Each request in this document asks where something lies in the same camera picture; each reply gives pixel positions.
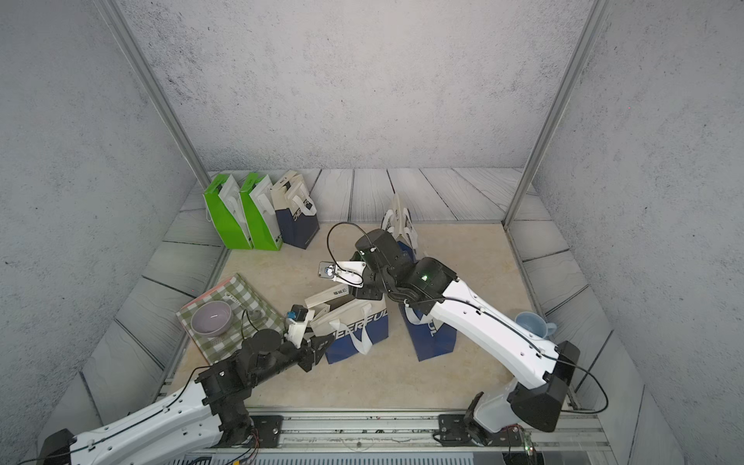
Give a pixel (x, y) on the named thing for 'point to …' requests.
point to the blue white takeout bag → (353, 323)
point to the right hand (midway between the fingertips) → (355, 265)
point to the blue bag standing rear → (398, 223)
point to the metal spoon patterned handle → (253, 314)
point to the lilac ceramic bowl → (211, 319)
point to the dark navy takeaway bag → (295, 210)
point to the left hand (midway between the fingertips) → (332, 339)
